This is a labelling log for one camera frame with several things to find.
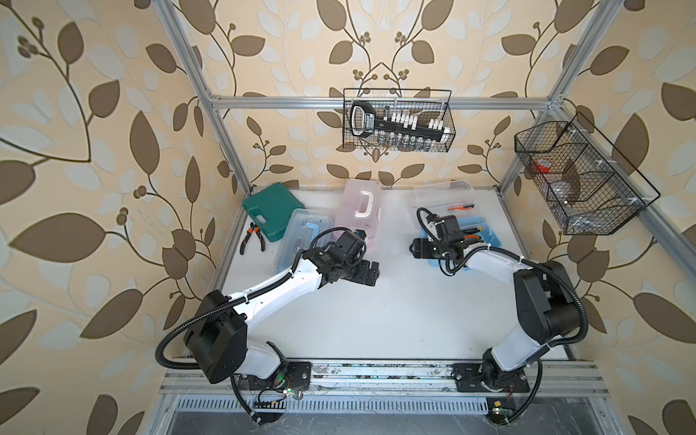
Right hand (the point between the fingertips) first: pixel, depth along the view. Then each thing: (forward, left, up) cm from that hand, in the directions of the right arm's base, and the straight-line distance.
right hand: (420, 247), depth 96 cm
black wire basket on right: (0, -42, +29) cm, 51 cm away
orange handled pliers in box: (+8, -23, -5) cm, 25 cm away
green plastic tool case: (+21, +57, +1) cm, 61 cm away
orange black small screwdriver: (+15, -21, +4) cm, 26 cm away
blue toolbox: (+19, -7, +4) cm, 21 cm away
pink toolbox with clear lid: (+14, +21, +7) cm, 26 cm away
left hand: (-12, +20, +8) cm, 25 cm away
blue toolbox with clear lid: (+9, +42, +3) cm, 43 cm away
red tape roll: (+10, -34, +28) cm, 45 cm away
